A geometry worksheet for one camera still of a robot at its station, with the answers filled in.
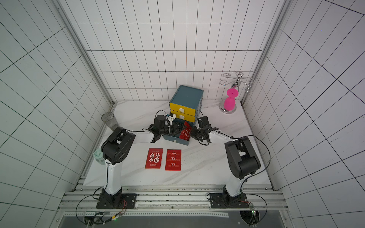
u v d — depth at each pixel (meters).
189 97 0.95
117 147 0.54
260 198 0.67
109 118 0.97
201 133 0.72
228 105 1.00
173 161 0.88
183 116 0.94
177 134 0.89
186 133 0.95
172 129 0.87
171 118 0.90
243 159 0.47
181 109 0.89
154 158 0.88
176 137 0.90
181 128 0.93
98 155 0.79
